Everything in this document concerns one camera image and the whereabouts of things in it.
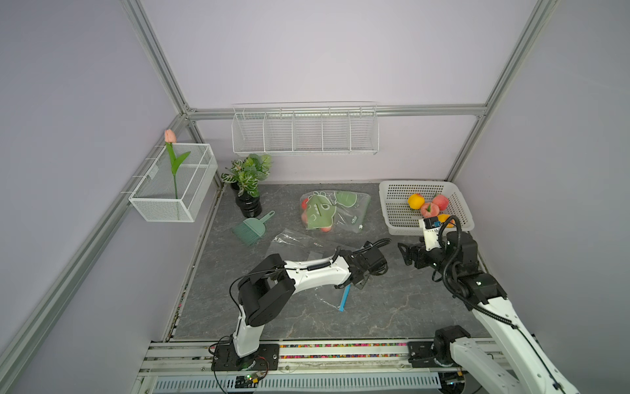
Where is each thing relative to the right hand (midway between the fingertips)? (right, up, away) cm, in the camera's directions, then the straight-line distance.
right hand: (411, 239), depth 78 cm
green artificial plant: (-56, +23, +11) cm, 61 cm away
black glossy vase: (-60, +10, +27) cm, 66 cm away
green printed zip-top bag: (-28, +9, +23) cm, 37 cm away
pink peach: (+23, +12, +28) cm, 38 cm away
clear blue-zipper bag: (-39, -6, +19) cm, 44 cm away
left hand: (-17, -13, +9) cm, 24 cm away
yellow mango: (+12, +13, +29) cm, 34 cm away
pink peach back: (+16, +9, +25) cm, 31 cm away
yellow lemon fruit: (+20, +6, +21) cm, 30 cm away
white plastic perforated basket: (+3, +5, +22) cm, 22 cm away
